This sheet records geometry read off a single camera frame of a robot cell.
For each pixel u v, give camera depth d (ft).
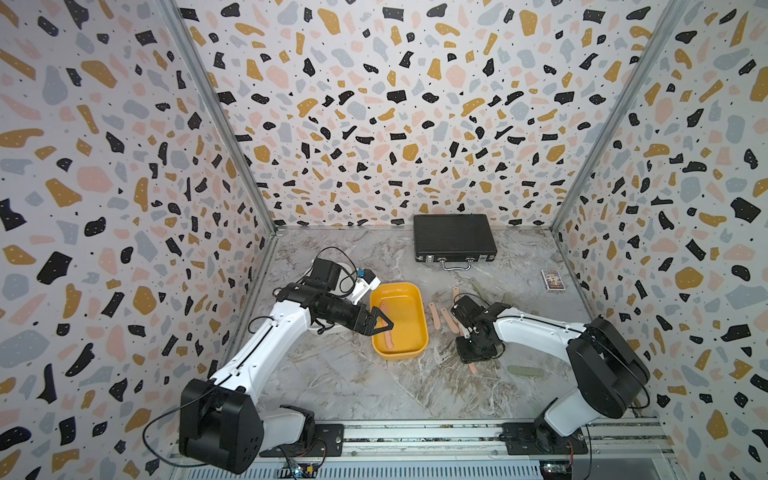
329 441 2.41
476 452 2.40
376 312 2.21
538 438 2.18
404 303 3.20
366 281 2.32
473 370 2.80
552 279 3.46
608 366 1.51
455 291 3.39
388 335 3.00
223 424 1.28
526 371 2.85
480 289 3.40
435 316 3.14
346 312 2.21
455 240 3.71
